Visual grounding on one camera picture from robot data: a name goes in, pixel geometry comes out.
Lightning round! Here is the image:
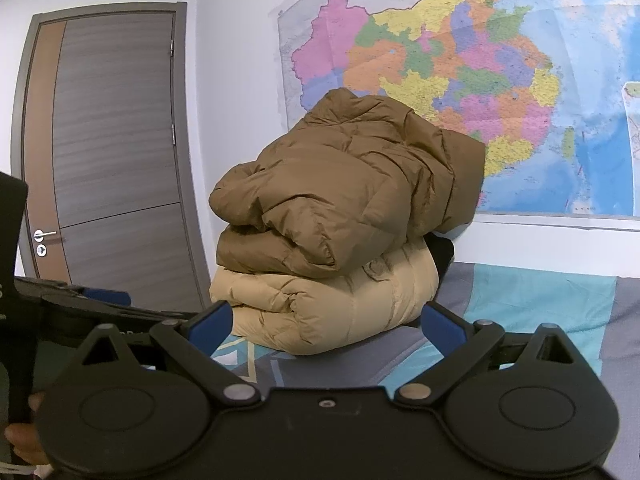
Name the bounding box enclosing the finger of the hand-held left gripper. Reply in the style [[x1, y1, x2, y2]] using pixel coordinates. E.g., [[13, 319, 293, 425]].
[[15, 279, 134, 309], [40, 297, 201, 348]]

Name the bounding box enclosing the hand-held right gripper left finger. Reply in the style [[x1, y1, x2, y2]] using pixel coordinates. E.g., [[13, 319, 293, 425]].
[[62, 302, 262, 407]]

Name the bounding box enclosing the brown puffer jacket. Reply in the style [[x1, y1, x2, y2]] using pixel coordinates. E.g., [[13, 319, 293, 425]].
[[209, 87, 487, 280]]

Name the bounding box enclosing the beige puffer jacket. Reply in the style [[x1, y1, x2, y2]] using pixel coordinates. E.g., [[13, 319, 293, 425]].
[[208, 232, 456, 357]]

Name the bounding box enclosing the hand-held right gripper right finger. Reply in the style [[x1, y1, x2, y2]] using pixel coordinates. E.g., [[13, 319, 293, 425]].
[[394, 301, 595, 406]]

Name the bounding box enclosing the colourful wall map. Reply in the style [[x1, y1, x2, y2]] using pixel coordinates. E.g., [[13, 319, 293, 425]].
[[270, 0, 640, 222]]

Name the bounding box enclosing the grey wooden door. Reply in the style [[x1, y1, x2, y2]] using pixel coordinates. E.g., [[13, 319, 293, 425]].
[[11, 2, 214, 313]]

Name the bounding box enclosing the person's left hand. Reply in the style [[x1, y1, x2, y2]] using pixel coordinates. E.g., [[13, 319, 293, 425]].
[[2, 392, 52, 467]]

